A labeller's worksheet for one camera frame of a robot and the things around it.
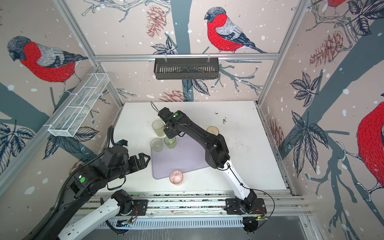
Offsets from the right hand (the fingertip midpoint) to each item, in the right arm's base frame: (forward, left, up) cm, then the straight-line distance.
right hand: (171, 135), depth 92 cm
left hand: (-23, +7, +12) cm, 27 cm away
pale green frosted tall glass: (+8, +11, -2) cm, 13 cm away
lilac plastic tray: (-10, -11, -8) cm, 17 cm away
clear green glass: (-2, +2, -6) cm, 7 cm away
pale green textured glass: (-3, +11, -7) cm, 13 cm away
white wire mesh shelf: (+2, +47, +23) cm, 52 cm away
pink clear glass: (-23, -5, -9) cm, 25 cm away
